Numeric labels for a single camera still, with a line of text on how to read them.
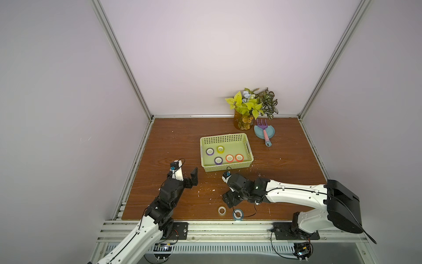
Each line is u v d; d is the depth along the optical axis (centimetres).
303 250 70
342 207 40
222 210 78
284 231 73
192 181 73
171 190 59
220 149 101
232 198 70
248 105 92
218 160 97
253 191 58
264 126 114
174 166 67
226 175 73
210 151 100
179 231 73
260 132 111
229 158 97
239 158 97
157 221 56
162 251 72
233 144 105
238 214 77
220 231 74
